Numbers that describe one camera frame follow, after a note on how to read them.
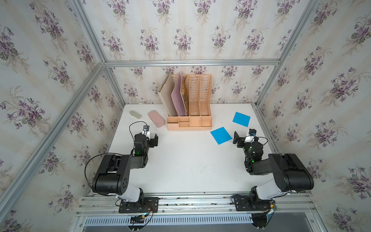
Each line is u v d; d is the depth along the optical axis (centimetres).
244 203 73
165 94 89
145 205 72
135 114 114
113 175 46
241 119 111
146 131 79
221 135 101
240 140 81
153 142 88
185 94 111
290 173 45
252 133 76
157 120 110
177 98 92
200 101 124
